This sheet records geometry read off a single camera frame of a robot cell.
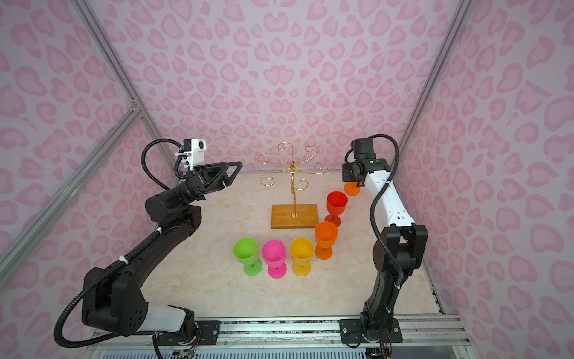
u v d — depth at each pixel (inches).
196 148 21.4
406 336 28.4
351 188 39.8
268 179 29.0
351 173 30.8
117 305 16.3
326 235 31.5
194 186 20.5
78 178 26.1
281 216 39.8
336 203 34.8
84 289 16.5
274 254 31.5
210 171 20.7
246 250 32.4
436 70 32.3
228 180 23.1
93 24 27.8
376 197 20.8
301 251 31.9
